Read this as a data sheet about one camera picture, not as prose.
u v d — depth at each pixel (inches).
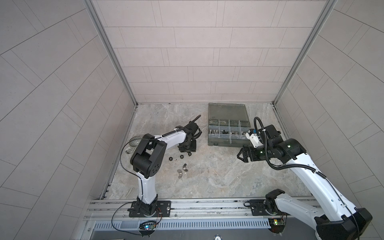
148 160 19.1
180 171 32.5
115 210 27.8
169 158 34.2
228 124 40.1
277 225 26.8
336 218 14.7
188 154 35.0
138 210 27.1
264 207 27.9
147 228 25.3
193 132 30.3
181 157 34.8
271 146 20.9
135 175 19.9
